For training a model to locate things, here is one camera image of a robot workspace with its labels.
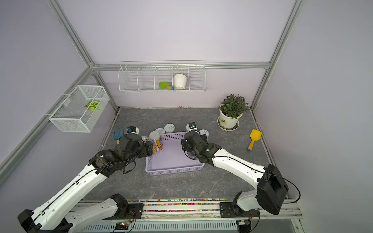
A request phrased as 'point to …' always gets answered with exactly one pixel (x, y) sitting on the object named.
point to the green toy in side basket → (94, 106)
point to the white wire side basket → (81, 109)
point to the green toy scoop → (163, 85)
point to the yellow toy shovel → (255, 135)
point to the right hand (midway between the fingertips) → (191, 137)
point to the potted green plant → (230, 109)
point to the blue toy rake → (117, 136)
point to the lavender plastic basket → (171, 159)
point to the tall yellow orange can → (154, 136)
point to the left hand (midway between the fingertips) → (145, 146)
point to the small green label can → (169, 127)
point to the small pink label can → (160, 130)
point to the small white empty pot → (180, 81)
